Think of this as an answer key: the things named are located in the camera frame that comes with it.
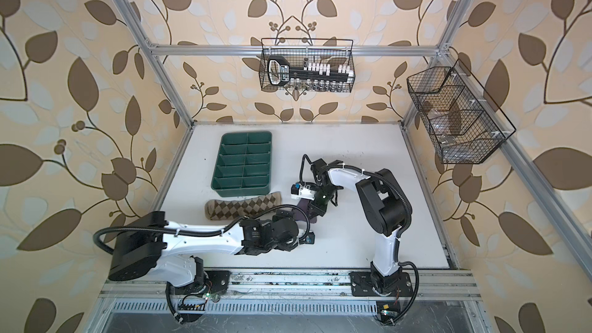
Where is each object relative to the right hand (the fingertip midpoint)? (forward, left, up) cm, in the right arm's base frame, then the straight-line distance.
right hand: (311, 216), depth 89 cm
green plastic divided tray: (+22, +29, +5) cm, 37 cm away
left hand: (-4, +7, +6) cm, 10 cm away
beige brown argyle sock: (+4, +30, 0) cm, 30 cm away
